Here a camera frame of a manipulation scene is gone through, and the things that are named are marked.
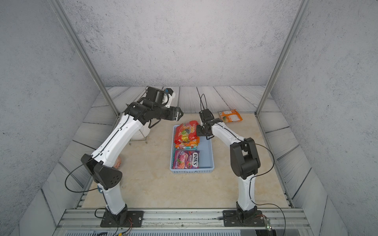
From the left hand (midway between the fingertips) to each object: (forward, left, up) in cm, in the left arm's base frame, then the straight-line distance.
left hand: (180, 112), depth 76 cm
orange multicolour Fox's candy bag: (-1, -4, -31) cm, 31 cm away
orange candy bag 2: (-1, -7, -27) cm, 28 cm away
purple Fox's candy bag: (-13, -2, -26) cm, 29 cm away
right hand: (+5, -11, -22) cm, 25 cm away
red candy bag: (+3, -2, -20) cm, 21 cm away
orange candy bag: (+26, -35, -30) cm, 53 cm away
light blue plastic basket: (-7, -15, -33) cm, 37 cm away
